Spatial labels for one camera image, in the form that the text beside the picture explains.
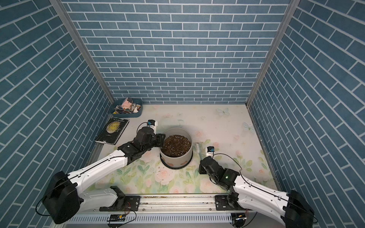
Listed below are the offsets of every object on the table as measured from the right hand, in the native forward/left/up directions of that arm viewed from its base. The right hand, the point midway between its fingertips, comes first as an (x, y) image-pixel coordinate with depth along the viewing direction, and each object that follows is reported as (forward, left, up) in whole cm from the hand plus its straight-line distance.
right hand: (200, 162), depth 82 cm
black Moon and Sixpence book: (+21, +64, -4) cm, 67 cm away
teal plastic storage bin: (+41, +68, -3) cm, 79 cm away
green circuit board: (-29, +41, -9) cm, 51 cm away
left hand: (+10, +20, +10) cm, 24 cm away
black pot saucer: (-3, +13, -3) cm, 13 cm away
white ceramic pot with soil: (+6, +14, +4) cm, 16 cm away
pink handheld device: (+43, +59, +3) cm, 73 cm away
